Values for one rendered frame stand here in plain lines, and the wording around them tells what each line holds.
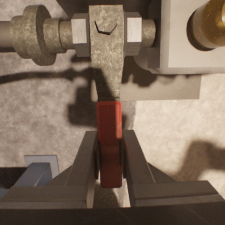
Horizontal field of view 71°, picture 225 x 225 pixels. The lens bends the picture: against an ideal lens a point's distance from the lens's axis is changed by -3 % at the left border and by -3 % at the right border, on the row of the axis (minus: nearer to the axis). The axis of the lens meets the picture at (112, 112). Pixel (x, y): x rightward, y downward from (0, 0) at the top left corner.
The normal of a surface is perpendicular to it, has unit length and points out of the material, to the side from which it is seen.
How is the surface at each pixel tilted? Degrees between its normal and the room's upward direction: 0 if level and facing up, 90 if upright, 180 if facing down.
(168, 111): 0
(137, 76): 0
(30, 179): 90
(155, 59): 90
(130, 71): 0
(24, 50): 45
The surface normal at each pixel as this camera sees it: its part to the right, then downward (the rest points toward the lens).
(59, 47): 0.03, 0.86
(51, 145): 0.02, 0.25
